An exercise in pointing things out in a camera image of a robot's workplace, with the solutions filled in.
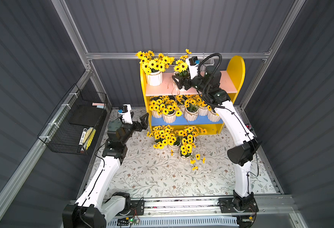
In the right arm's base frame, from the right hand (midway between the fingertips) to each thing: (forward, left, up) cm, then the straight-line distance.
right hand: (181, 71), depth 70 cm
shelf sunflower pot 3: (+2, 0, -21) cm, 21 cm away
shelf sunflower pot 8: (-26, -3, -35) cm, 44 cm away
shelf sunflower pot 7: (-14, -6, -35) cm, 38 cm away
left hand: (-16, +22, -14) cm, 30 cm away
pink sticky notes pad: (-4, +49, -20) cm, 53 cm away
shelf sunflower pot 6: (-18, +4, -39) cm, 44 cm away
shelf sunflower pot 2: (-8, +6, -20) cm, 23 cm away
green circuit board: (-58, +24, -47) cm, 79 cm away
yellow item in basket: (-25, +46, -20) cm, 56 cm away
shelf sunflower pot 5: (-17, +10, -33) cm, 38 cm away
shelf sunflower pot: (-5, +14, -20) cm, 25 cm away
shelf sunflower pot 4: (-2, -8, -26) cm, 27 cm away
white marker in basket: (-26, +49, -20) cm, 59 cm away
